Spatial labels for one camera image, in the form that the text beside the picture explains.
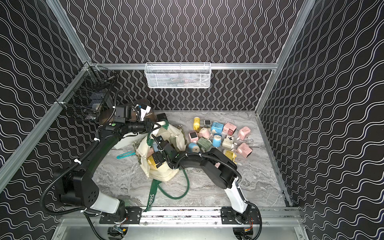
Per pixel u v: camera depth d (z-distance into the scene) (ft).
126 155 3.16
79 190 1.38
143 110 2.38
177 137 2.56
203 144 3.12
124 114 2.10
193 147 2.96
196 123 3.40
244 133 3.28
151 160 2.85
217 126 3.42
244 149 3.04
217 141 3.14
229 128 3.40
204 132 3.26
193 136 3.20
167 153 2.35
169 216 2.51
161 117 3.72
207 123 3.40
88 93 3.06
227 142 3.20
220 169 1.70
